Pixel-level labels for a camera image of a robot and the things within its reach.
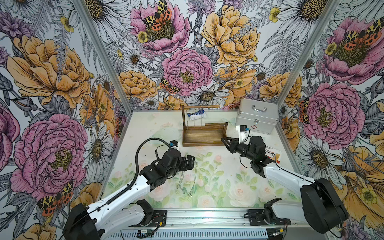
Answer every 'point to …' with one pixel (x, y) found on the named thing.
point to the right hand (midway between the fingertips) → (221, 142)
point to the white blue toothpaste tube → (198, 115)
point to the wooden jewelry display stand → (210, 135)
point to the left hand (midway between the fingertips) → (186, 163)
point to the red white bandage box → (273, 154)
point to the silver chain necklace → (181, 181)
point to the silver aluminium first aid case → (259, 116)
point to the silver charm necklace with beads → (194, 117)
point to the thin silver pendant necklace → (190, 195)
